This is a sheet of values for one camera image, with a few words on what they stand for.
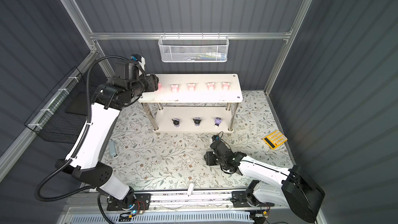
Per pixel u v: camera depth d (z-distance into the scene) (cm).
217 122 94
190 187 75
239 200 72
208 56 91
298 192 41
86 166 42
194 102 115
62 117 71
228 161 63
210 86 73
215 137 78
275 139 94
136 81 51
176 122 91
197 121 91
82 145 41
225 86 74
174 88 72
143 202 72
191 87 73
